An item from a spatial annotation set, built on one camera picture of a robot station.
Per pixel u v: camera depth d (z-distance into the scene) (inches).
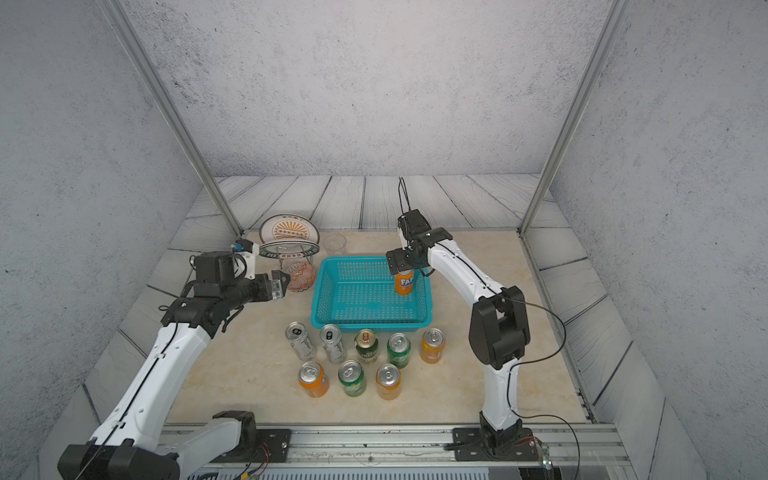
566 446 29.1
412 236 27.8
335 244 44.1
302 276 41.2
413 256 27.0
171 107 34.1
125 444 14.9
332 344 30.4
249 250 26.9
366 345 31.5
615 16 27.9
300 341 30.8
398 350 31.1
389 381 29.1
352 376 29.4
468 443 28.1
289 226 40.0
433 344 31.2
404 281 37.4
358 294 40.1
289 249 38.8
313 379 29.2
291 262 43.2
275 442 29.0
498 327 19.7
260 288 26.9
